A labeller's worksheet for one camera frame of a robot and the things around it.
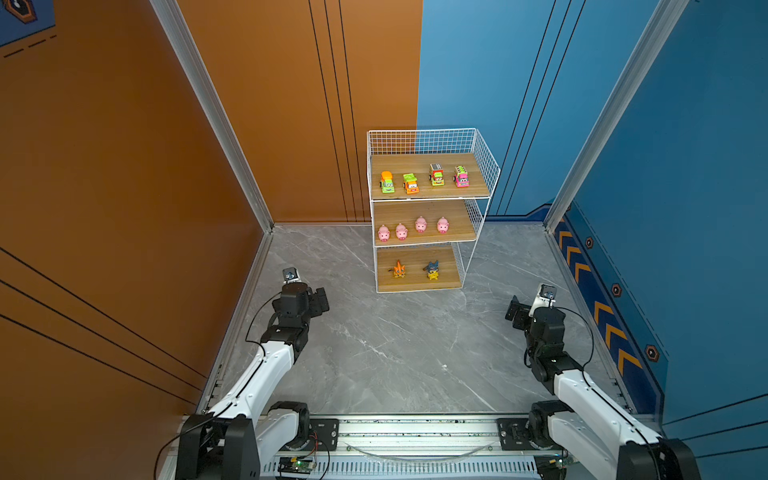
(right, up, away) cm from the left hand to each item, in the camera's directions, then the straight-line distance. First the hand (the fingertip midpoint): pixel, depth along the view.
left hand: (305, 291), depth 86 cm
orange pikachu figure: (+28, +5, +13) cm, 31 cm away
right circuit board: (+64, -39, -17) cm, 77 cm away
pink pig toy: (+23, +17, -5) cm, 29 cm away
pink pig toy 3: (+34, +19, -2) cm, 39 cm away
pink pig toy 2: (+28, +17, -4) cm, 33 cm away
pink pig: (+40, +19, -4) cm, 44 cm away
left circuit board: (0, -40, -15) cm, 43 cm away
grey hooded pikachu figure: (+39, +5, +13) cm, 41 cm away
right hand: (+64, -3, -1) cm, 64 cm away
